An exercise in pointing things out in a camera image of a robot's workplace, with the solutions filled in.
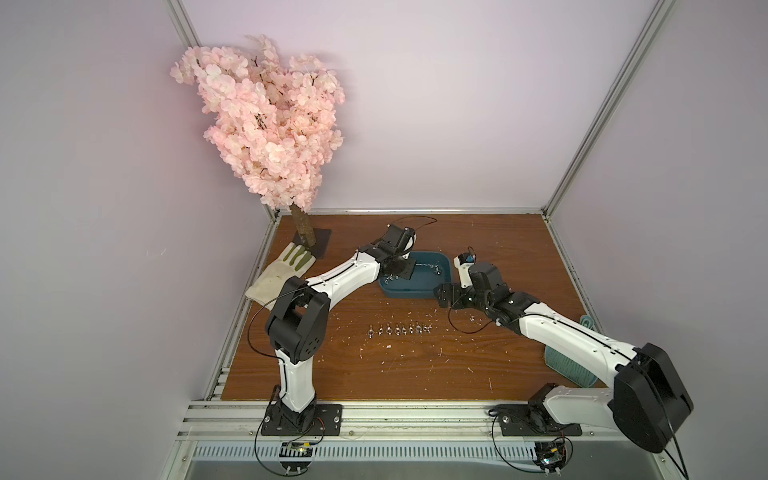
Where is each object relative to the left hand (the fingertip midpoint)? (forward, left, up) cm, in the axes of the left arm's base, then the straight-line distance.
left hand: (414, 264), depth 92 cm
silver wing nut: (-18, +10, -9) cm, 23 cm away
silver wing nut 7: (-17, -4, -10) cm, 20 cm away
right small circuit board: (-47, -32, -12) cm, 58 cm away
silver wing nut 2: (-18, +8, -9) cm, 21 cm away
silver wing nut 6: (-17, -1, -9) cm, 20 cm away
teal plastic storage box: (+6, -7, -10) cm, 14 cm away
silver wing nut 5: (-18, +1, -9) cm, 20 cm away
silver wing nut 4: (-18, +3, -9) cm, 20 cm away
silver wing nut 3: (-18, +5, -9) cm, 21 cm away
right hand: (-9, -9, +3) cm, 13 cm away
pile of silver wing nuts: (+6, -8, -10) cm, 14 cm away
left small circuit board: (-48, +30, -14) cm, 59 cm away
